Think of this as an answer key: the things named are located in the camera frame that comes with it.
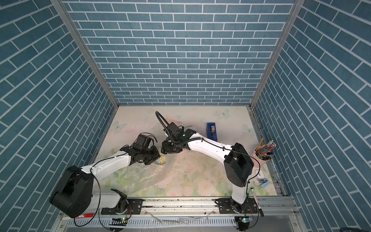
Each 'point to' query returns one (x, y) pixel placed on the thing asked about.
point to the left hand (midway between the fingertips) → (165, 155)
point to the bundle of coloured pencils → (263, 149)
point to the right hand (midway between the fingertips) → (164, 151)
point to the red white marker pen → (85, 215)
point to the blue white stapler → (263, 182)
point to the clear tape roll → (212, 129)
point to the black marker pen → (257, 201)
